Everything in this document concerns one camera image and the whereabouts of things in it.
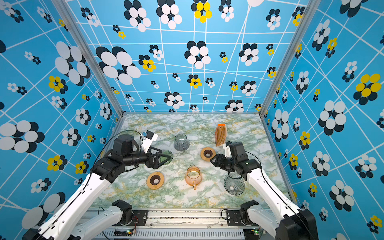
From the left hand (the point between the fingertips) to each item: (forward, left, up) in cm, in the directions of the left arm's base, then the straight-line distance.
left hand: (166, 154), depth 68 cm
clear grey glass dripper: (-6, -35, -22) cm, 42 cm away
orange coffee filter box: (+24, -30, -17) cm, 42 cm away
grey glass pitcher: (+18, -4, -18) cm, 26 cm away
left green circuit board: (-28, +22, -28) cm, 45 cm away
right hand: (+3, -24, -14) cm, 28 cm away
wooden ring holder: (+14, -21, -24) cm, 35 cm away
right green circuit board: (-28, -41, -26) cm, 56 cm away
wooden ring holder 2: (-3, +10, -26) cm, 28 cm away
